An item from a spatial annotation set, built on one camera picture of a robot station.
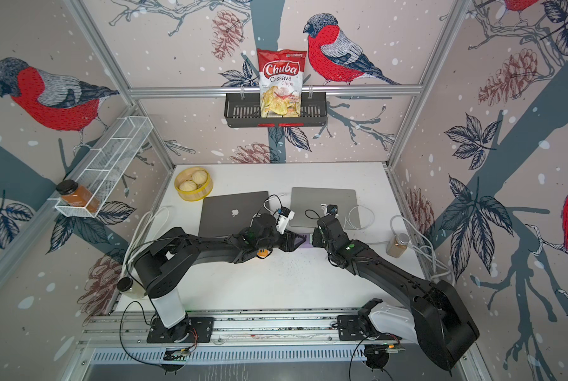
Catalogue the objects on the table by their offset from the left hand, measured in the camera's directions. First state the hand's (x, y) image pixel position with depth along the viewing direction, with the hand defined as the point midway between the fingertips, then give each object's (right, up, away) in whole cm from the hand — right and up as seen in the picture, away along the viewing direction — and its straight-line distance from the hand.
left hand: (305, 235), depth 85 cm
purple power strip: (0, -3, -1) cm, 3 cm away
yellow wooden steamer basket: (-46, +16, +22) cm, 53 cm away
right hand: (+5, +2, +2) cm, 6 cm away
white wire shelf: (-68, +27, -4) cm, 73 cm away
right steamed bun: (-49, +22, +25) cm, 59 cm away
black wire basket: (-25, +48, +10) cm, 55 cm away
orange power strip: (-15, -4, -9) cm, 17 cm away
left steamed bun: (-52, +18, +20) cm, 59 cm away
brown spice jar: (+33, -3, -1) cm, 33 cm away
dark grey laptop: (-35, +5, +16) cm, 39 cm away
